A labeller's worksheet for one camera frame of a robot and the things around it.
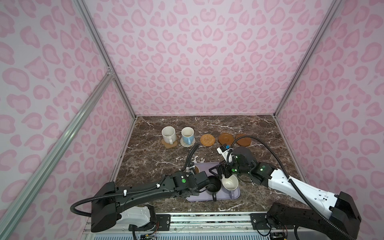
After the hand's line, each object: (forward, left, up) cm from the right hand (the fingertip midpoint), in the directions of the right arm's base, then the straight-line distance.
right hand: (215, 166), depth 74 cm
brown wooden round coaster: (+30, -10, -18) cm, 36 cm away
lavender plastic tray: (-8, -5, -17) cm, 19 cm away
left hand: (-7, +10, -7) cm, 14 cm away
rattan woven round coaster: (+27, +3, -16) cm, 31 cm away
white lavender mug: (-3, -9, -16) cm, 19 cm away
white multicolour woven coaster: (+24, +15, -18) cm, 33 cm away
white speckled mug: (+29, +30, -13) cm, 43 cm away
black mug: (-4, 0, -16) cm, 17 cm away
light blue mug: (+25, +16, -7) cm, 30 cm away
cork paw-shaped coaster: (+21, +29, -15) cm, 39 cm away
